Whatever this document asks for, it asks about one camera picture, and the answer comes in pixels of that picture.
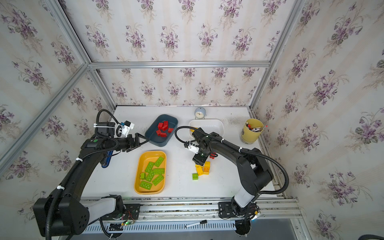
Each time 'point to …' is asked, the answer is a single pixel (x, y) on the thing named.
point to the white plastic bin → (210, 125)
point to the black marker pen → (202, 222)
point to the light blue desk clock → (200, 113)
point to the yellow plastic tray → (145, 157)
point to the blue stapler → (108, 157)
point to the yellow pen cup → (251, 130)
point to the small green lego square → (142, 176)
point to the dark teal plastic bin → (151, 135)
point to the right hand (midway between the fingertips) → (199, 158)
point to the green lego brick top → (158, 171)
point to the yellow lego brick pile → (199, 169)
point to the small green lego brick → (195, 176)
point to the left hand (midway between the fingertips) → (143, 140)
